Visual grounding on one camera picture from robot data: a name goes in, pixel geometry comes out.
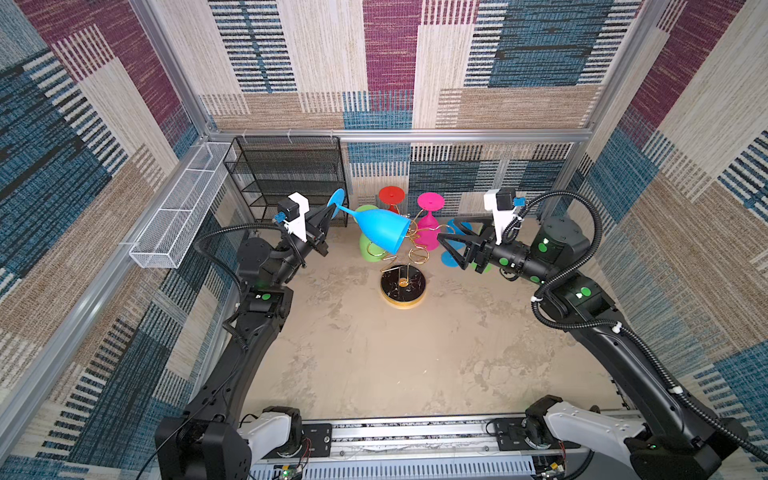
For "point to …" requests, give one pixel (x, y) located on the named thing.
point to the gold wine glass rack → (402, 277)
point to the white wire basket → (166, 241)
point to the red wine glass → (392, 195)
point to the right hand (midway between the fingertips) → (446, 235)
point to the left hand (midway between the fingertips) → (334, 201)
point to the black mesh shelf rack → (269, 169)
